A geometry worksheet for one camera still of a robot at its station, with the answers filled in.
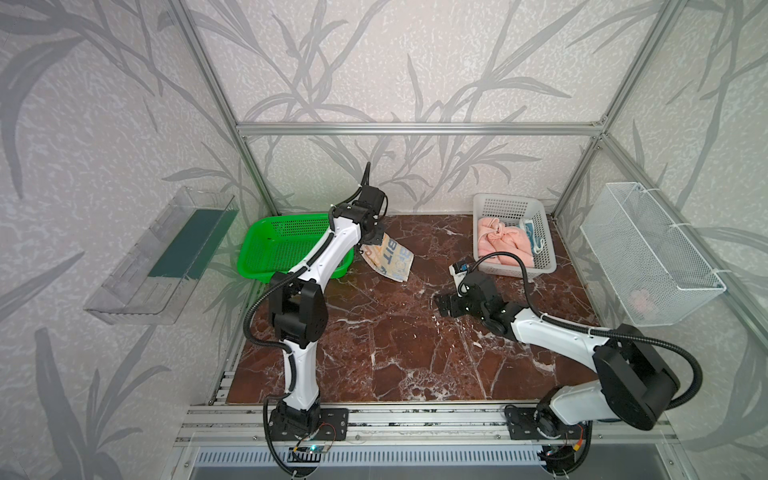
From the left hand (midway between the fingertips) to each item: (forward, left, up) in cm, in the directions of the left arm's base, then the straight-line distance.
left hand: (373, 226), depth 92 cm
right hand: (-16, -23, -9) cm, 29 cm away
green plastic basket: (+6, +41, -19) cm, 46 cm away
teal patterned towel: (+2, -56, -11) cm, 57 cm away
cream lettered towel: (-2, -5, -14) cm, 15 cm away
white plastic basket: (+21, -53, -13) cm, 59 cm away
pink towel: (+8, -43, -13) cm, 45 cm away
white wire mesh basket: (-26, -64, +17) cm, 71 cm away
